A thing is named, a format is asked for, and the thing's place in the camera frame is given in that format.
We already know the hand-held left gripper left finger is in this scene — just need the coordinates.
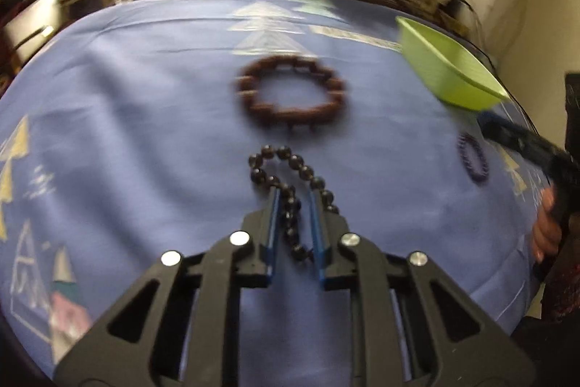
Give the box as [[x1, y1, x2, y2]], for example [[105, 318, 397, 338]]
[[53, 189, 280, 387]]

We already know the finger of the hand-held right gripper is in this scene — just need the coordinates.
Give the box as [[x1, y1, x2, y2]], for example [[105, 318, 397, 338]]
[[477, 110, 572, 178]]

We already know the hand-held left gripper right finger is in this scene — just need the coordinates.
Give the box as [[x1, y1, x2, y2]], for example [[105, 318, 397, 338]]
[[310, 189, 536, 387]]

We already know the purple bead bracelet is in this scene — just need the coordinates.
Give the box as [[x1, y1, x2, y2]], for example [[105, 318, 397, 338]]
[[457, 132, 490, 185]]

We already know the green plastic basket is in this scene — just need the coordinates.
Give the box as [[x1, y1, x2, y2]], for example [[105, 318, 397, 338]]
[[395, 16, 511, 112]]

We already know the black faceted bead bracelet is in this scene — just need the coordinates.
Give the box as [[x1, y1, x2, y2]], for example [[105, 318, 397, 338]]
[[247, 145, 340, 264]]

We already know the person's right hand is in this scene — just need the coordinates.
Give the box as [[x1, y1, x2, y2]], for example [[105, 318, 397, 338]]
[[531, 186, 563, 263]]

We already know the blue printed tablecloth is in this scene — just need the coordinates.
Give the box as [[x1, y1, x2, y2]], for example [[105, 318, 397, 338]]
[[0, 0, 544, 379]]

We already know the dark patterned clothing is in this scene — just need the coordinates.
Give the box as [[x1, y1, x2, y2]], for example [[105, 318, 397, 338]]
[[517, 260, 580, 387]]

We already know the wooden armchair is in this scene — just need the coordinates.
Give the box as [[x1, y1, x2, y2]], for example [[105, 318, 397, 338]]
[[2, 0, 62, 53]]

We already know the brown wooden bead bracelet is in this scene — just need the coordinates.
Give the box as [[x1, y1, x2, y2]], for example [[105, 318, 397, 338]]
[[235, 56, 351, 133]]

